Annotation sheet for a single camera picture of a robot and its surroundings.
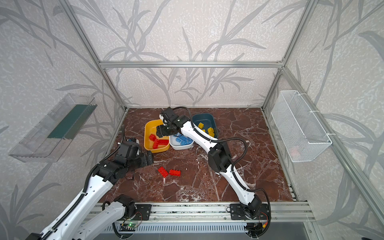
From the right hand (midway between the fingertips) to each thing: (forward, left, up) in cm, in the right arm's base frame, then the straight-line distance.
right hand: (161, 128), depth 90 cm
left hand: (-17, +3, +2) cm, 18 cm away
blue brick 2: (-2, -16, -11) cm, 20 cm away
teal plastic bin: (+17, -30, -14) cm, 37 cm away
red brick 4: (-23, -9, -12) cm, 28 cm away
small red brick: (0, +9, -11) cm, 14 cm away
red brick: (-5, +6, -12) cm, 14 cm away
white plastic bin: (-7, -8, -10) cm, 15 cm away
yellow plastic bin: (+9, +12, -13) cm, 20 cm away
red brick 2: (-2, +1, -13) cm, 13 cm away
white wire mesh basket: (-18, -67, +20) cm, 72 cm away
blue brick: (-2, -12, -11) cm, 16 cm away
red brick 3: (-23, -2, -13) cm, 26 cm away
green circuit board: (-48, +10, -15) cm, 52 cm away
